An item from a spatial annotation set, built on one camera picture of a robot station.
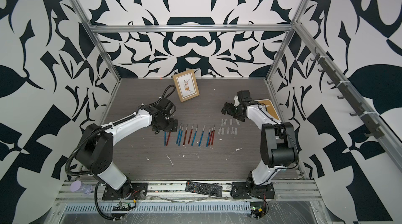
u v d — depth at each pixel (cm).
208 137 92
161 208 71
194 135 92
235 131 94
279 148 46
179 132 94
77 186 68
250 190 68
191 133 94
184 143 89
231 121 97
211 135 93
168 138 91
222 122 96
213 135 93
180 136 92
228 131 94
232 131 94
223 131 94
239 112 68
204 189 74
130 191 72
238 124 96
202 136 92
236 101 87
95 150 45
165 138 91
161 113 72
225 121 98
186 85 105
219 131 94
